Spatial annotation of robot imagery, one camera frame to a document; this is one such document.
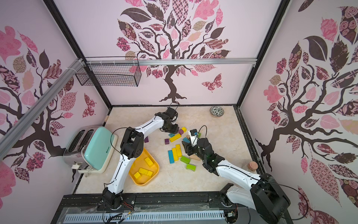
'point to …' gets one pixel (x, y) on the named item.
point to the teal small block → (186, 140)
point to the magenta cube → (181, 131)
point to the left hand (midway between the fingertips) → (175, 132)
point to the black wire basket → (112, 71)
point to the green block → (185, 159)
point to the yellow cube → (184, 129)
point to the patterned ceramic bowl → (216, 111)
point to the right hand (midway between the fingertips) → (186, 139)
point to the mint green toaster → (89, 149)
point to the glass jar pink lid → (252, 166)
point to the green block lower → (189, 166)
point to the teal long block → (171, 156)
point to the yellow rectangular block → (149, 162)
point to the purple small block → (167, 141)
